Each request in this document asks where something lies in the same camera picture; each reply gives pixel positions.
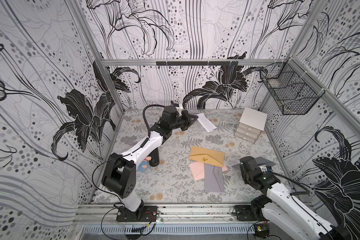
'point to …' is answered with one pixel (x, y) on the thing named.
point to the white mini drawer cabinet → (251, 125)
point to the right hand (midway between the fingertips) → (241, 164)
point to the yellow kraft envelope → (206, 156)
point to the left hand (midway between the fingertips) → (198, 118)
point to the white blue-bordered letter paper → (208, 125)
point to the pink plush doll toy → (143, 164)
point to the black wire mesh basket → (294, 90)
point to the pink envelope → (198, 170)
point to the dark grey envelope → (260, 161)
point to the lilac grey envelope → (214, 182)
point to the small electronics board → (261, 230)
